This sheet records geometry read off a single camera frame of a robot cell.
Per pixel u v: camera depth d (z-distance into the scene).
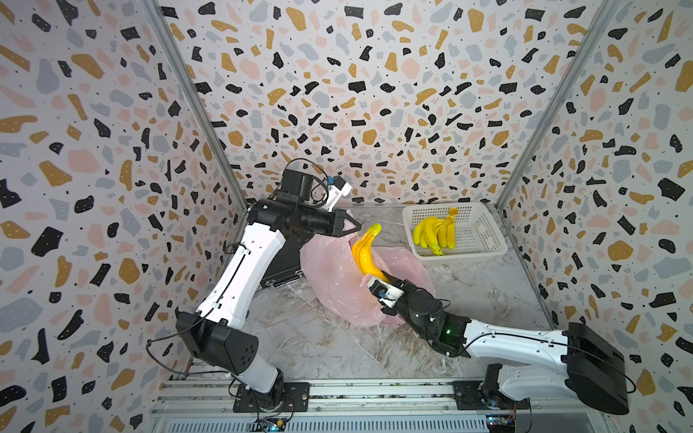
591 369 0.42
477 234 1.10
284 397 0.73
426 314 0.56
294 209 0.52
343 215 0.61
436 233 1.09
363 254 0.72
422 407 0.73
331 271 0.79
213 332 0.40
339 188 0.63
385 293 0.62
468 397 0.73
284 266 0.92
